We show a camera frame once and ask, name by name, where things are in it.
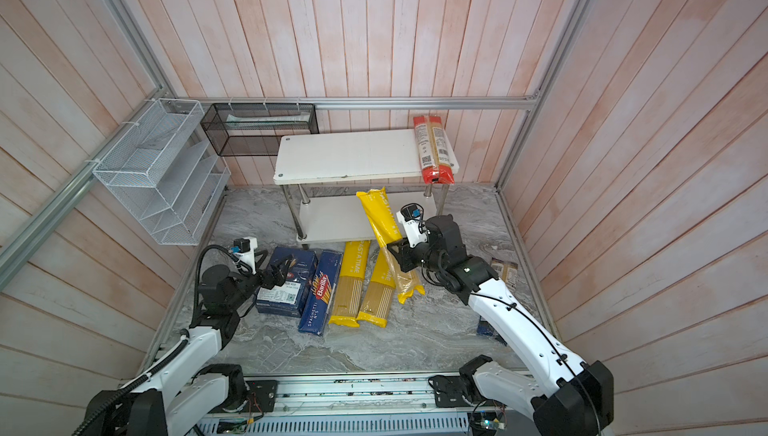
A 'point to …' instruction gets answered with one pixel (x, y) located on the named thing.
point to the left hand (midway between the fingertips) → (281, 257)
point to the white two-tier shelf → (323, 172)
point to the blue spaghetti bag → (323, 274)
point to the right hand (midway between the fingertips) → (391, 242)
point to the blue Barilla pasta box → (289, 298)
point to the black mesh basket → (256, 129)
